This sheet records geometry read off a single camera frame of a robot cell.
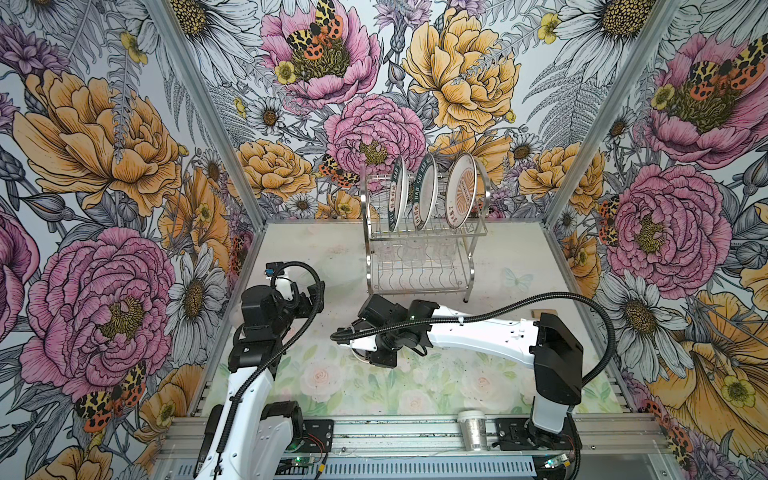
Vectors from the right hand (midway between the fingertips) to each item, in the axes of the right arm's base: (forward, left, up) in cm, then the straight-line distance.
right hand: (375, 359), depth 77 cm
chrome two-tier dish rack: (+36, -19, -5) cm, 41 cm away
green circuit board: (-20, +17, -10) cm, 28 cm away
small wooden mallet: (+16, -49, -9) cm, 52 cm away
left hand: (+14, +17, +9) cm, 24 cm away
